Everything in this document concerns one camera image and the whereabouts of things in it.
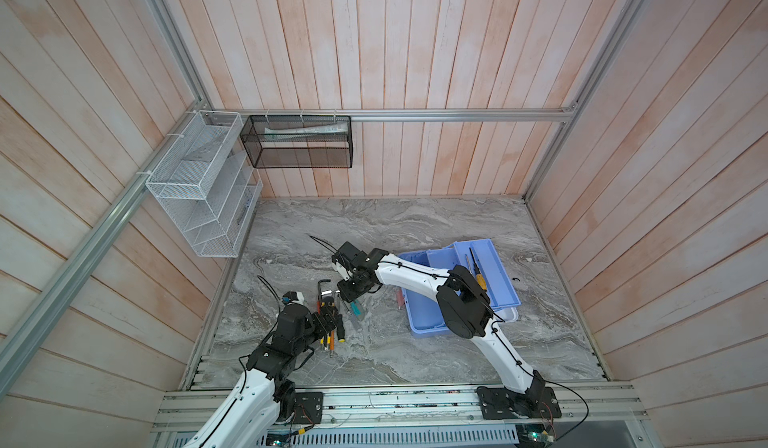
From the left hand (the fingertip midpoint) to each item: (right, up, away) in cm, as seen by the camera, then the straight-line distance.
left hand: (327, 321), depth 84 cm
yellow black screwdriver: (+44, +12, 0) cm, 46 cm away
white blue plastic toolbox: (+45, +18, +5) cm, 49 cm away
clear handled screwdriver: (+42, +16, +4) cm, 45 cm away
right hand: (+4, +6, +9) cm, 12 cm away
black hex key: (-5, +8, +11) cm, 14 cm away
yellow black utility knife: (0, -5, -2) cm, 5 cm away
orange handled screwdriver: (+1, -6, -1) cm, 6 cm away
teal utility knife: (+8, +2, +5) cm, 10 cm away
